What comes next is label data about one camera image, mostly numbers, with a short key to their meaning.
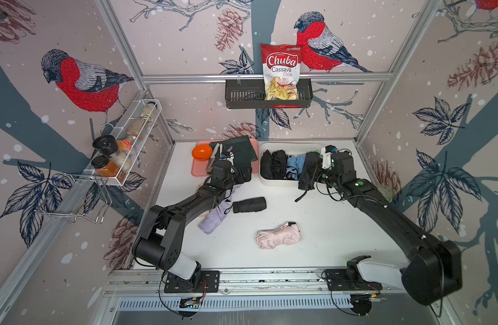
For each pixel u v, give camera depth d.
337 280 0.73
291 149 1.11
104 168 0.60
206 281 0.73
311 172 0.80
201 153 1.11
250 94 1.07
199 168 1.05
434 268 0.39
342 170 0.60
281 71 0.83
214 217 0.87
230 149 1.18
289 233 0.80
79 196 0.59
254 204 0.92
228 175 0.72
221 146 1.18
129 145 0.70
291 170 1.00
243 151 1.19
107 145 0.62
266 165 1.04
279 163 1.01
